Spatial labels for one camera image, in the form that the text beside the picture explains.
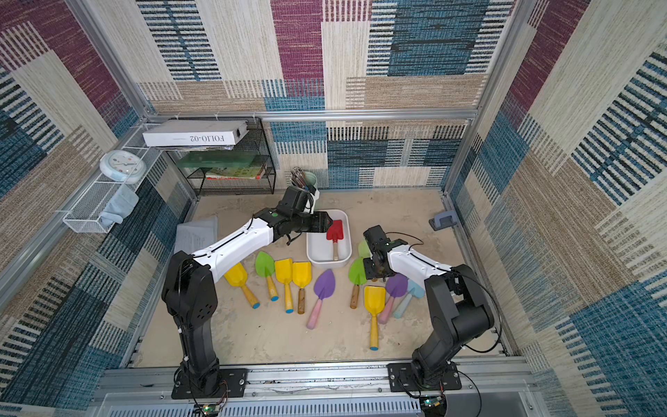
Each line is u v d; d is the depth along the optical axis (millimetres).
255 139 942
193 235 1053
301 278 940
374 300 883
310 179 1085
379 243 740
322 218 798
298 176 1021
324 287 916
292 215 687
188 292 500
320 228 788
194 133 778
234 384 731
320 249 997
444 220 1074
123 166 750
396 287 916
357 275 942
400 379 729
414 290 912
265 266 962
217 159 923
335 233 1051
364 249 1012
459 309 454
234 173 994
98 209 699
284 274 940
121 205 687
